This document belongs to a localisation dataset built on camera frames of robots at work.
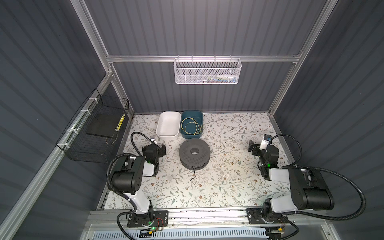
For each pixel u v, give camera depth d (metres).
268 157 0.70
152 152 0.74
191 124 1.12
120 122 0.78
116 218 0.66
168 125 1.11
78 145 0.66
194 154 0.96
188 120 1.07
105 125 0.75
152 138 0.84
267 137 0.78
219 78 0.91
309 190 0.45
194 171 0.89
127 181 0.47
